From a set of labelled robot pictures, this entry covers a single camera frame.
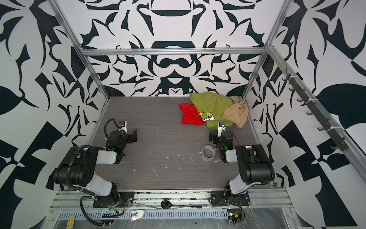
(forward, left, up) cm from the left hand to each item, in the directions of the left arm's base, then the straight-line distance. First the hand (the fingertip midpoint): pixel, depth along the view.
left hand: (127, 127), depth 93 cm
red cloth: (+11, -42, -3) cm, 43 cm away
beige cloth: (+13, -75, -3) cm, 76 cm away
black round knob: (-42, -26, -5) cm, 50 cm away
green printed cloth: (+17, -57, -3) cm, 60 cm away
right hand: (-2, -60, -1) cm, 60 cm away
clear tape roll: (-16, -51, -7) cm, 54 cm away
